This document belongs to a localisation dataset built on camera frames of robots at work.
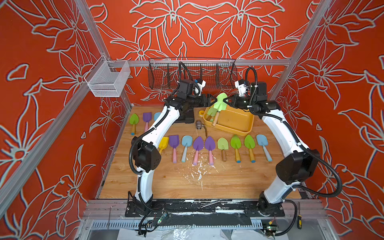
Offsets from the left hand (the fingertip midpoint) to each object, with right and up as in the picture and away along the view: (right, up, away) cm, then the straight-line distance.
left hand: (212, 98), depth 78 cm
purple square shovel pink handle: (-23, -27, +20) cm, 41 cm away
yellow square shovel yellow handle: (-30, -28, +20) cm, 46 cm away
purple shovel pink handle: (-7, -28, +21) cm, 36 cm away
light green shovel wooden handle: (+10, -28, +20) cm, 36 cm away
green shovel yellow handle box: (-55, -12, +34) cm, 66 cm away
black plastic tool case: (-15, -9, +29) cm, 34 cm away
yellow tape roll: (-4, -6, +35) cm, 36 cm away
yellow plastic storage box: (+22, -11, +31) cm, 40 cm away
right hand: (+6, +1, 0) cm, 7 cm away
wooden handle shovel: (+4, -3, +1) cm, 6 cm away
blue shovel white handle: (-15, -26, +21) cm, 36 cm away
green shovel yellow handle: (+19, -27, +20) cm, 39 cm away
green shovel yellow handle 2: (+28, -27, +20) cm, 44 cm away
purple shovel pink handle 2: (+1, -28, +20) cm, 35 cm away
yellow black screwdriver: (+40, -60, -8) cm, 73 cm away
